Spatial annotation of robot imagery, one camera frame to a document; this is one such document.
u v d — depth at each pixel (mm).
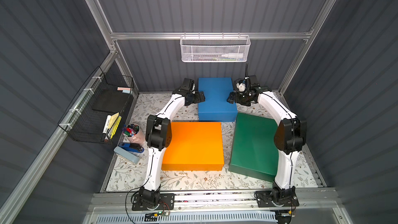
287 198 676
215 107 1037
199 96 912
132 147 885
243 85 867
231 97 867
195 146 803
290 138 533
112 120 721
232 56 878
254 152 780
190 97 844
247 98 723
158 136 596
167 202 734
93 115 721
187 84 806
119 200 762
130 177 812
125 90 843
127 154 846
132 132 846
